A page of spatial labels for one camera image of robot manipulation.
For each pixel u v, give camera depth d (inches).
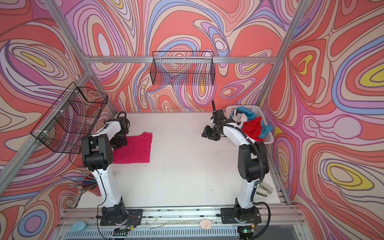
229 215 28.5
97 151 22.5
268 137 37.4
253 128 38.4
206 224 27.4
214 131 31.3
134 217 28.3
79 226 27.4
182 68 38.7
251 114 42.6
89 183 30.3
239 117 42.1
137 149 37.9
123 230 27.7
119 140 33.2
